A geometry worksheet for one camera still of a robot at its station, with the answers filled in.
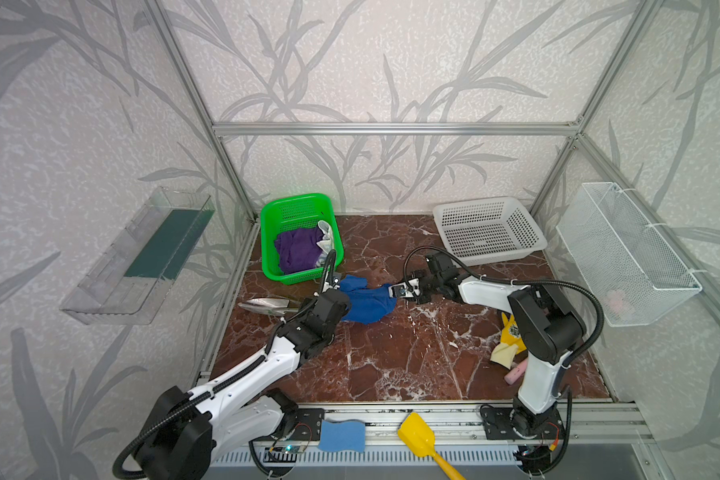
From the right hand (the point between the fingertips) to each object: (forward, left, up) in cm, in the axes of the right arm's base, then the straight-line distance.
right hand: (402, 273), depth 96 cm
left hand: (-10, +23, +8) cm, 27 cm away
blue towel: (-12, +11, +2) cm, 16 cm away
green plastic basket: (+29, +42, -1) cm, 51 cm away
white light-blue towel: (+13, +26, 0) cm, 29 cm away
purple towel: (+10, +36, 0) cm, 37 cm away
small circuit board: (-47, +30, -7) cm, 57 cm away
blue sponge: (-44, +16, -4) cm, 47 cm away
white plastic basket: (+24, -36, -6) cm, 43 cm away
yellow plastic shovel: (-45, -2, -4) cm, 45 cm away
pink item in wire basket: (-19, -52, +14) cm, 57 cm away
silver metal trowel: (-8, +44, -7) cm, 45 cm away
